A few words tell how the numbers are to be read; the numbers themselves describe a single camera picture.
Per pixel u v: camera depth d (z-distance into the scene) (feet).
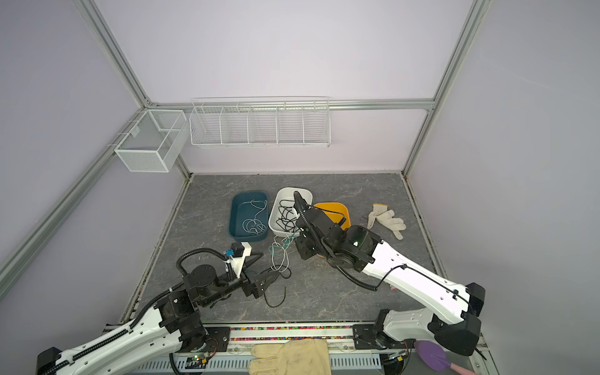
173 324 1.74
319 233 1.54
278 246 3.17
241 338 2.46
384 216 3.34
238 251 1.96
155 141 3.27
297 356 2.31
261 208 3.44
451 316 1.27
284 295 2.71
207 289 1.77
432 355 2.32
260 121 3.25
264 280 1.98
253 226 3.25
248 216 3.39
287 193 3.61
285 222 3.34
